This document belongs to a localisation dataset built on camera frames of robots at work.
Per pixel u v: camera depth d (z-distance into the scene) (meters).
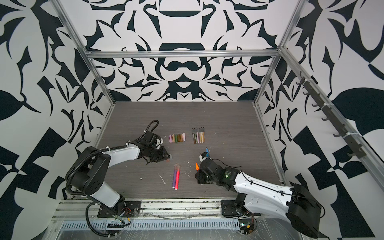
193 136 1.00
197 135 1.02
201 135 1.02
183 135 1.01
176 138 0.99
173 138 0.99
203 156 0.75
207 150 0.94
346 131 0.50
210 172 0.62
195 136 1.01
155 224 0.71
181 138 0.99
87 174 0.46
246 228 0.71
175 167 0.87
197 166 0.81
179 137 0.99
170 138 0.99
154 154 0.80
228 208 0.74
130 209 0.73
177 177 0.83
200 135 1.01
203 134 1.02
